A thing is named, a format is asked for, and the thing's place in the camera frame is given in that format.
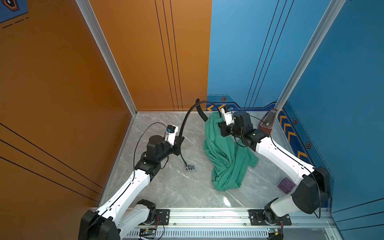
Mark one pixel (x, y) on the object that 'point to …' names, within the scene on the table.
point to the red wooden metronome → (267, 121)
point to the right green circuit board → (271, 230)
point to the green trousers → (230, 157)
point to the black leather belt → (190, 167)
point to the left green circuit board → (147, 231)
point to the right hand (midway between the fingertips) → (219, 123)
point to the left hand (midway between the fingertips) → (182, 135)
